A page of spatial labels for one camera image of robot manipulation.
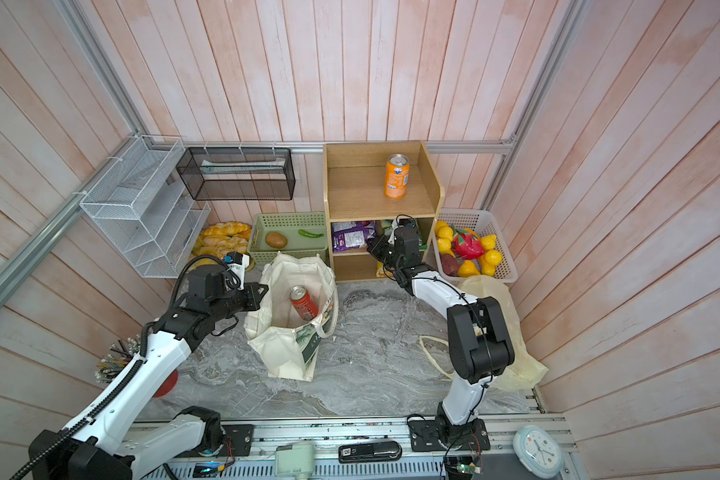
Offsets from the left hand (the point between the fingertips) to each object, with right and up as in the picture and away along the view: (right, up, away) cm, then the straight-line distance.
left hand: (268, 293), depth 78 cm
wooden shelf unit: (+27, +32, +12) cm, 44 cm away
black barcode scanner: (+27, -36, -10) cm, 46 cm away
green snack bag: (+33, +20, +16) cm, 42 cm away
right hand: (+26, +16, +12) cm, 33 cm away
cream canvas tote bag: (+6, -12, -5) cm, 14 cm away
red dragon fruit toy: (+63, +14, +26) cm, 70 cm away
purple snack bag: (+22, +17, +13) cm, 30 cm away
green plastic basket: (-2, +19, +40) cm, 45 cm away
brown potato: (-7, +17, +34) cm, 38 cm away
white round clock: (+67, -37, -8) cm, 77 cm away
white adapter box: (+9, -38, -10) cm, 40 cm away
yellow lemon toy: (+71, +10, +23) cm, 75 cm away
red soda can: (+8, -4, +10) cm, 13 cm away
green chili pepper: (+5, +19, +40) cm, 45 cm away
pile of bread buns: (-28, +17, +33) cm, 46 cm away
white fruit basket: (+68, +25, +36) cm, 81 cm away
